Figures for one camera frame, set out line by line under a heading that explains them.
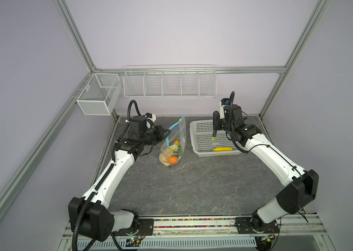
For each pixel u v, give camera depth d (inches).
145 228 28.8
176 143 37.0
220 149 38.0
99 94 40.1
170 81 39.0
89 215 15.1
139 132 22.8
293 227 29.3
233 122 23.2
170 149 35.2
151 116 28.2
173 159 34.9
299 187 16.2
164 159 38.1
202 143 41.3
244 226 29.0
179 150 35.1
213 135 32.8
